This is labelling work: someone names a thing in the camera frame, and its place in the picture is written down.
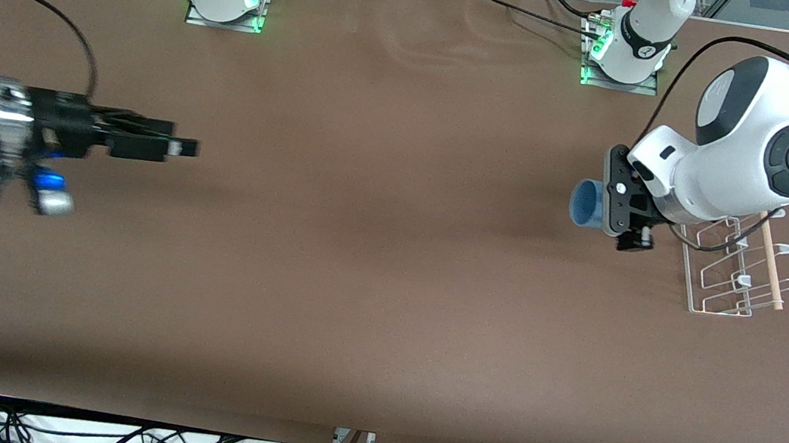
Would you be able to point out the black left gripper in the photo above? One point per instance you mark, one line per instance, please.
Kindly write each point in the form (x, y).
(637, 240)

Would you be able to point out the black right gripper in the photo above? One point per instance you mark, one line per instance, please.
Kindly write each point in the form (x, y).
(59, 122)

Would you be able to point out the light blue plastic cup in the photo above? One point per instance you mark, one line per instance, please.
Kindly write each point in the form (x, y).
(583, 204)

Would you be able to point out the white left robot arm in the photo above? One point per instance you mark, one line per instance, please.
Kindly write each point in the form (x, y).
(755, 147)

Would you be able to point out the brown table cover sheet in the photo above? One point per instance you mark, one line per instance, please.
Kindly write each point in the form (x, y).
(385, 289)

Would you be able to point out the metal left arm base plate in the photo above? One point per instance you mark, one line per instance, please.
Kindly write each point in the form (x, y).
(618, 86)

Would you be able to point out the silver table edge bracket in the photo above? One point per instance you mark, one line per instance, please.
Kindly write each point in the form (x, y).
(338, 439)

